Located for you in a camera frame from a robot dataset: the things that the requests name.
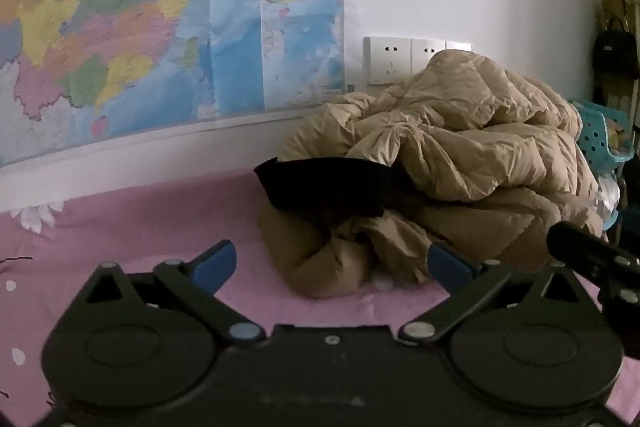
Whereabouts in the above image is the clear plastic bag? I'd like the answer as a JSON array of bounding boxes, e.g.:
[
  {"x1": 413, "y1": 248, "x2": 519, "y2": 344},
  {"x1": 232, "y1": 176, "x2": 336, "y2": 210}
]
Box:
[{"x1": 594, "y1": 171, "x2": 622, "y2": 230}]

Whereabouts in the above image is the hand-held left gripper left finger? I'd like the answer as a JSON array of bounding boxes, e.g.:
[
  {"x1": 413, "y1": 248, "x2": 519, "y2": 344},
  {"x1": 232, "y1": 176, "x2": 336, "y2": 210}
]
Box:
[{"x1": 94, "y1": 240, "x2": 264, "y2": 348}]

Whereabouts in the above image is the colourful wall map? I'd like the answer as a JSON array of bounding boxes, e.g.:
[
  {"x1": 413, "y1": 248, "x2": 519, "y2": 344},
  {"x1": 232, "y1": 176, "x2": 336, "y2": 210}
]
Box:
[{"x1": 0, "y1": 0, "x2": 347, "y2": 168}]

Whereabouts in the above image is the pink floral bed sheet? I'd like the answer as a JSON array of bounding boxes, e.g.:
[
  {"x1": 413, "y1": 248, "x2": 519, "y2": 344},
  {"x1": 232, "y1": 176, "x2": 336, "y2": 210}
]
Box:
[{"x1": 0, "y1": 169, "x2": 640, "y2": 427}]

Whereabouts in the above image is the black hanging bag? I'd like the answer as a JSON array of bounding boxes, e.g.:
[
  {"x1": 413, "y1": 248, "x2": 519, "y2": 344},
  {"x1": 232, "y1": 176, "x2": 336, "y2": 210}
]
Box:
[{"x1": 593, "y1": 18, "x2": 640, "y2": 80}]

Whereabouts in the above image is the tan down jacket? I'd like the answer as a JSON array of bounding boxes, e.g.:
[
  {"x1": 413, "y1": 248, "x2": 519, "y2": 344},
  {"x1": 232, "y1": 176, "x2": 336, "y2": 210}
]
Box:
[{"x1": 253, "y1": 49, "x2": 608, "y2": 300}]

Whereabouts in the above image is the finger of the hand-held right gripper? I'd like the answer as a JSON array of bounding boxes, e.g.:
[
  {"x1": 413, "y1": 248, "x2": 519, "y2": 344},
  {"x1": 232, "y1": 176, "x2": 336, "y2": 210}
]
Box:
[{"x1": 546, "y1": 221, "x2": 640, "y2": 292}]

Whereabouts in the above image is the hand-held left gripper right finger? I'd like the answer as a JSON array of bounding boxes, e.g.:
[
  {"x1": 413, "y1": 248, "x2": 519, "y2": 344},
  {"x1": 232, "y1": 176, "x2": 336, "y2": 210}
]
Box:
[{"x1": 398, "y1": 241, "x2": 584, "y2": 347}]

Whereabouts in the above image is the turquoise plastic basket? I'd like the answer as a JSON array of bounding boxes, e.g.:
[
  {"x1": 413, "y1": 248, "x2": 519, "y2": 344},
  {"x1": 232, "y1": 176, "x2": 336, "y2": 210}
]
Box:
[{"x1": 571, "y1": 101, "x2": 632, "y2": 172}]

